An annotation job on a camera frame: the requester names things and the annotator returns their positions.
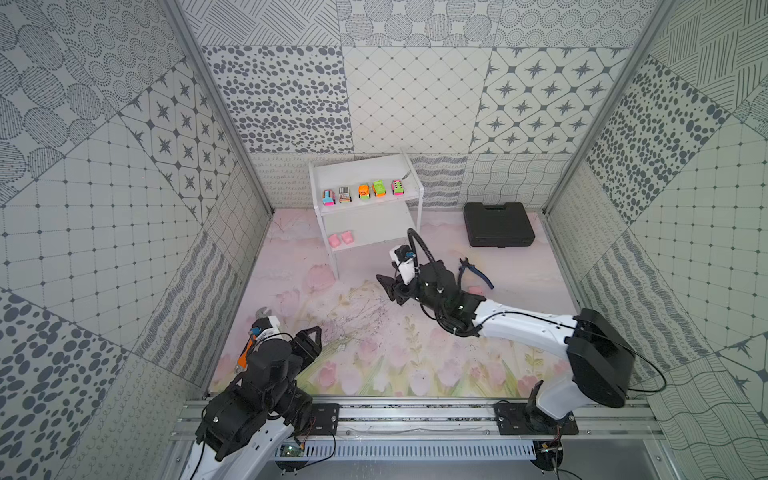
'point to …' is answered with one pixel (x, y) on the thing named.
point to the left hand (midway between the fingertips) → (322, 335)
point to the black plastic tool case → (498, 226)
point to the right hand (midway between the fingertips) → (390, 271)
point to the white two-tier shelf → (366, 200)
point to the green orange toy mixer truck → (364, 192)
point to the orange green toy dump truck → (379, 189)
